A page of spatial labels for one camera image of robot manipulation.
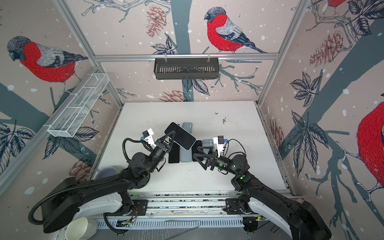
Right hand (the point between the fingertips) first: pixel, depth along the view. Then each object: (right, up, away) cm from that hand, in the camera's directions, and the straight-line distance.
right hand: (194, 156), depth 66 cm
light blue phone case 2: (+8, 0, +31) cm, 33 cm away
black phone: (-6, +9, +2) cm, 10 cm away
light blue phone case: (-6, -7, +26) cm, 27 cm away
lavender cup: (-48, -12, +14) cm, 52 cm away
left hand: (-9, +11, -1) cm, 14 cm away
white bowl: (-52, -33, +1) cm, 62 cm away
